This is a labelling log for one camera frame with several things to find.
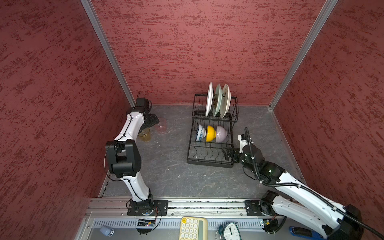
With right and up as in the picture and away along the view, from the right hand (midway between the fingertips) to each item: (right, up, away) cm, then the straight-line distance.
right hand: (228, 152), depth 78 cm
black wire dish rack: (-8, +19, +6) cm, 22 cm away
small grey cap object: (-57, -32, -13) cm, 67 cm away
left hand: (-46, +13, +13) cm, 50 cm away
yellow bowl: (-8, +9, +14) cm, 18 cm away
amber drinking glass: (-54, +7, +25) cm, 60 cm away
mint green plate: (-6, +27, -3) cm, 28 cm away
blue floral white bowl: (-14, +9, +14) cm, 22 cm away
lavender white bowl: (-2, +9, +13) cm, 16 cm away
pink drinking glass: (-43, +12, +28) cm, 53 cm away
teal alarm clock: (-2, -32, -13) cm, 35 cm away
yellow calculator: (-19, -33, -10) cm, 39 cm away
